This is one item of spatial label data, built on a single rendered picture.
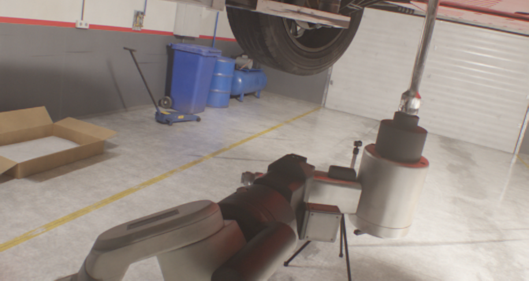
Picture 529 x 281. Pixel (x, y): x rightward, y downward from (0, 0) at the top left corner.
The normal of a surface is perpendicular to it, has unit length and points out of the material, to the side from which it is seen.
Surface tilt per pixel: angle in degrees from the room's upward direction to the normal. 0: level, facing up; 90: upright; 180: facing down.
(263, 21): 106
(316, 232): 92
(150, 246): 73
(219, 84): 90
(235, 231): 63
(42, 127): 90
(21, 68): 90
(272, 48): 114
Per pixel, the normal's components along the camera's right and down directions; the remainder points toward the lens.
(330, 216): 0.06, 0.29
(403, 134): -0.27, 0.22
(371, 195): -0.69, 0.09
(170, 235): 0.29, -0.02
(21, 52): 0.91, 0.25
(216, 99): 0.30, 0.29
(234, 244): 0.86, -0.21
